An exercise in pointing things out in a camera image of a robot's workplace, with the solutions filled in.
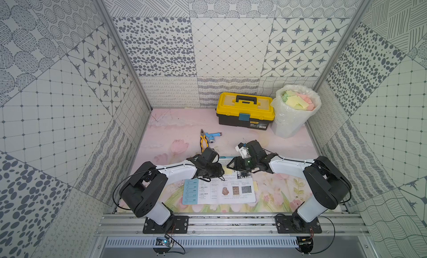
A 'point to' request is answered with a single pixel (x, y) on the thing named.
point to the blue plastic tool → (212, 136)
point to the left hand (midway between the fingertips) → (222, 169)
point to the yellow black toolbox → (246, 109)
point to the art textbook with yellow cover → (238, 187)
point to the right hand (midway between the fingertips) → (231, 168)
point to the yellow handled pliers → (202, 140)
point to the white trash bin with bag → (287, 121)
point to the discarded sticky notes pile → (298, 100)
